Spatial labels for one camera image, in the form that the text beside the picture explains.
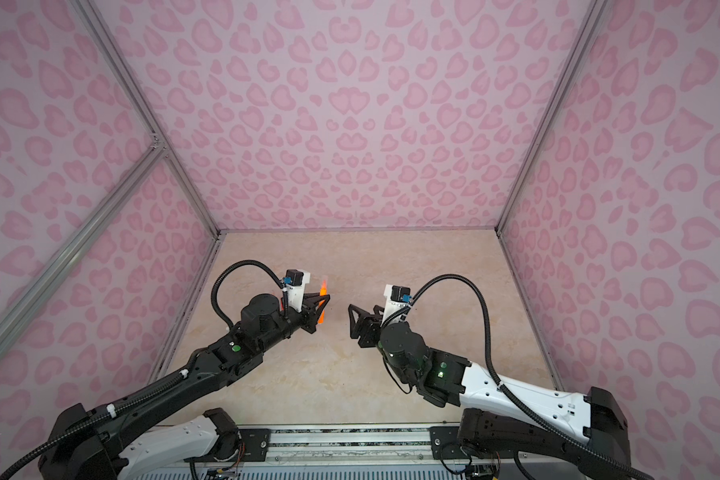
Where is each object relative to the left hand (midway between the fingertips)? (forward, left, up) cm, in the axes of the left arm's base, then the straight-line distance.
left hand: (329, 292), depth 74 cm
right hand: (-6, -7, +2) cm, 10 cm away
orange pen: (0, +1, +1) cm, 1 cm away
